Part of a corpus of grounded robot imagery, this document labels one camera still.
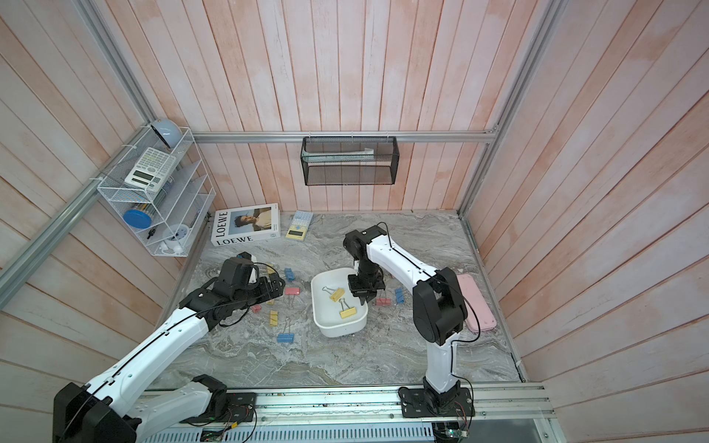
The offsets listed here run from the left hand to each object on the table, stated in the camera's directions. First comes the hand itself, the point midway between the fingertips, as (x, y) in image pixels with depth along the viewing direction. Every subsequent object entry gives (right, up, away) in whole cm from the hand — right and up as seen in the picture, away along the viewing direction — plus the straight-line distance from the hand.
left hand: (273, 290), depth 81 cm
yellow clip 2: (+18, -3, +10) cm, 21 cm away
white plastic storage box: (+19, -7, +3) cm, 20 cm away
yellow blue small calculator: (+1, +21, +33) cm, 39 cm away
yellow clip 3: (+22, -8, +3) cm, 23 cm away
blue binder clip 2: (+41, -4, +14) cm, 43 cm away
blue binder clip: (+1, +2, +17) cm, 18 cm away
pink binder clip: (+35, -6, +11) cm, 37 cm away
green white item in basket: (+9, +42, +7) cm, 44 cm away
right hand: (+27, -4, +3) cm, 27 cm away
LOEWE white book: (-20, +22, +30) cm, 42 cm away
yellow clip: (-2, -11, +8) cm, 14 cm away
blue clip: (+3, -16, +5) cm, 17 cm away
